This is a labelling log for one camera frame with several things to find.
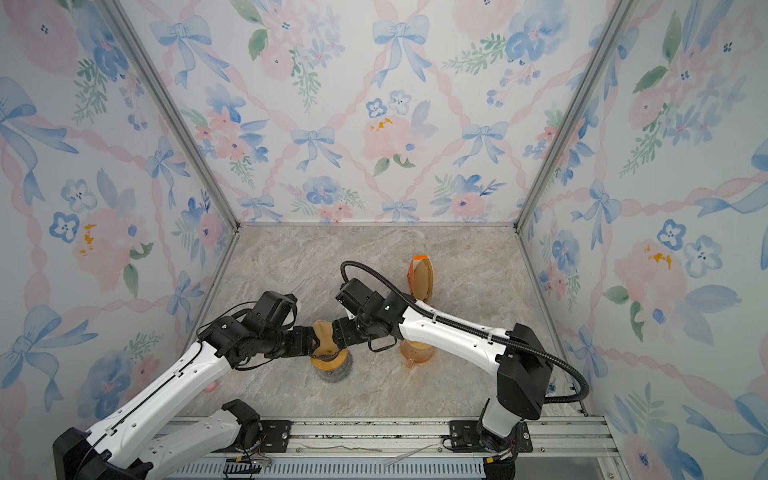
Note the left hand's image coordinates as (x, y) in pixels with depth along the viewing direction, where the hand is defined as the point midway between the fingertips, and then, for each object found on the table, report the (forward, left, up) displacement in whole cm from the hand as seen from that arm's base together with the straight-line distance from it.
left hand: (310, 342), depth 76 cm
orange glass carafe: (0, -27, -7) cm, 28 cm away
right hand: (+2, -8, +1) cm, 8 cm away
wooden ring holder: (-4, -5, -3) cm, 7 cm away
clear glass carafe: (-5, -7, -10) cm, 13 cm away
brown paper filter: (+1, -4, -4) cm, 5 cm away
